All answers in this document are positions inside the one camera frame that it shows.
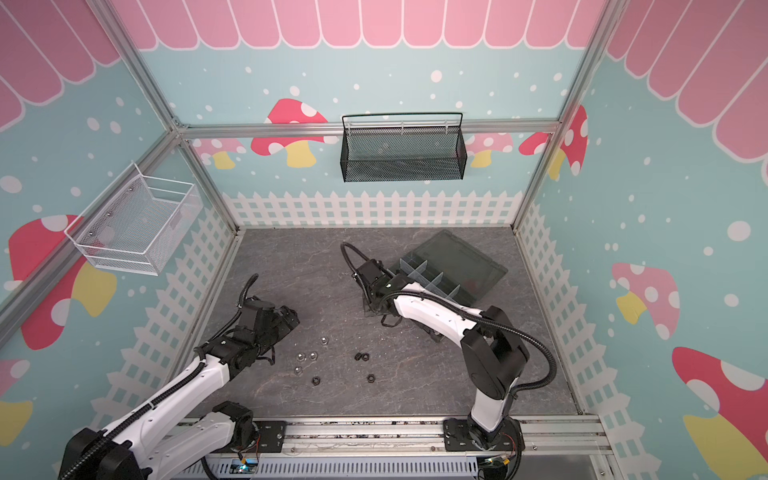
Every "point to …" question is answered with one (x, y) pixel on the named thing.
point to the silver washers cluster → (301, 357)
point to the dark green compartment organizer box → (450, 264)
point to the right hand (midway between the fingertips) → (375, 302)
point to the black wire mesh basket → (403, 146)
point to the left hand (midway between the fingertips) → (287, 327)
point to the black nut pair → (365, 357)
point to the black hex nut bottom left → (316, 380)
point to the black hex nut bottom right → (371, 378)
